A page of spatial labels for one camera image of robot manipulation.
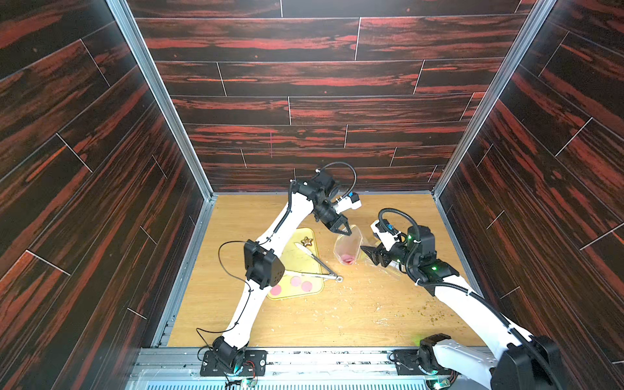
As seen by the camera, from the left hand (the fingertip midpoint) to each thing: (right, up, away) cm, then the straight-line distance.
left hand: (349, 232), depth 82 cm
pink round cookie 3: (-26, -22, +7) cm, 35 cm away
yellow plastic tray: (-17, -15, +14) cm, 27 cm away
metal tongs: (-6, -17, +8) cm, 20 cm away
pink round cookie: (-19, -20, +10) cm, 29 cm away
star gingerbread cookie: (-15, -5, +19) cm, 25 cm away
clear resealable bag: (-1, -5, -2) cm, 6 cm away
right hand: (+9, -2, 0) cm, 9 cm away
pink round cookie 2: (-15, -21, +9) cm, 27 cm away
